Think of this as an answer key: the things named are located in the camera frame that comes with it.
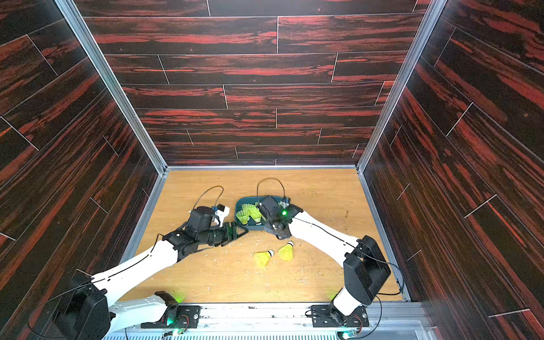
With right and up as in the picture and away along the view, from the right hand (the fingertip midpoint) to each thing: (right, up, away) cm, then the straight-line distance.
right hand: (276, 223), depth 86 cm
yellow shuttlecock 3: (-6, -14, +1) cm, 15 cm away
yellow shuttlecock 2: (-10, +4, +8) cm, 13 cm away
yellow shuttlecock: (-14, +2, +7) cm, 16 cm away
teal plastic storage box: (-11, -3, +10) cm, 15 cm away
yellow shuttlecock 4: (+4, -13, +3) cm, 14 cm away
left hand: (-12, -2, -7) cm, 14 cm away
